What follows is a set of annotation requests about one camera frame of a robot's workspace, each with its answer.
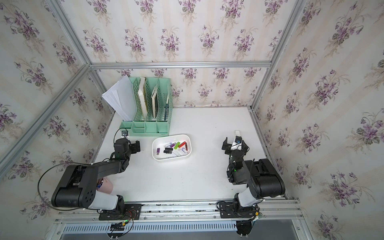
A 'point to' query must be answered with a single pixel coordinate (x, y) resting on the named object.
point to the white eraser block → (237, 133)
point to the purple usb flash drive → (158, 151)
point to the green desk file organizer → (151, 126)
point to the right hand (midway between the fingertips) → (237, 140)
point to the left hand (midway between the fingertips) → (130, 142)
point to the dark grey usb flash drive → (168, 150)
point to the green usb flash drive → (176, 145)
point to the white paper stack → (120, 97)
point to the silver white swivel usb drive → (167, 145)
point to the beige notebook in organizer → (154, 97)
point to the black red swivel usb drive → (186, 146)
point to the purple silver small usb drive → (172, 145)
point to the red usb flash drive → (182, 144)
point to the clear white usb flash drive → (184, 150)
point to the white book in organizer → (142, 94)
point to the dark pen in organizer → (166, 109)
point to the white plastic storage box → (158, 142)
